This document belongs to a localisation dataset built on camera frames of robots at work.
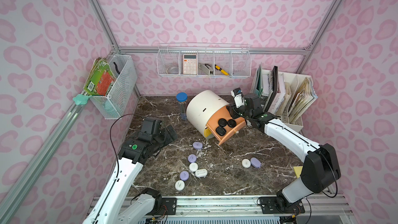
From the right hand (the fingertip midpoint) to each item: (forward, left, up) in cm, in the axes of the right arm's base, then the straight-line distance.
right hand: (229, 104), depth 85 cm
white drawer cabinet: (+1, +16, -3) cm, 16 cm away
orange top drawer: (-5, +3, -2) cm, 6 cm away
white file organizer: (+10, -35, -4) cm, 37 cm away
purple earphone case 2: (-22, +21, -21) cm, 37 cm away
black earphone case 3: (-14, +5, -3) cm, 16 cm away
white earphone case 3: (-37, +25, -20) cm, 49 cm away
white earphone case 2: (-30, +15, -20) cm, 39 cm away
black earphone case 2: (-9, -1, -4) cm, 10 cm away
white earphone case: (-27, +19, -20) cm, 39 cm away
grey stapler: (+19, +12, +8) cm, 24 cm away
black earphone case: (-9, +4, -4) cm, 10 cm away
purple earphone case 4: (-24, -14, -21) cm, 35 cm away
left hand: (-19, +29, +2) cm, 35 cm away
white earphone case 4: (-25, -9, -20) cm, 33 cm away
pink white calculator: (+25, +23, +8) cm, 35 cm away
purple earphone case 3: (-32, +24, -20) cm, 44 cm away
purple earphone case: (-14, +18, -21) cm, 31 cm away
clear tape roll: (+24, +34, +5) cm, 42 cm away
